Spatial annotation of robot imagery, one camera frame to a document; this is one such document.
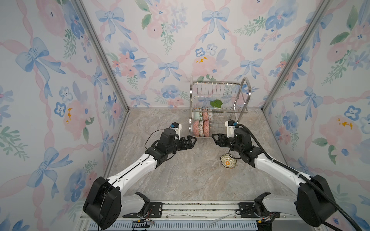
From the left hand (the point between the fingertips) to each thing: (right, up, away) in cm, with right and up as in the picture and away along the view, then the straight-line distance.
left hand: (192, 139), depth 79 cm
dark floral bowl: (+9, +5, +12) cm, 16 cm away
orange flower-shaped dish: (+23, -15, +11) cm, 30 cm away
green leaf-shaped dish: (+15, +20, +7) cm, 26 cm away
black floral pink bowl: (+3, +5, +11) cm, 13 cm away
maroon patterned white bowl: (+6, +5, +12) cm, 14 cm away
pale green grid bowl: (+4, +14, +21) cm, 25 cm away
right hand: (+14, +2, +4) cm, 15 cm away
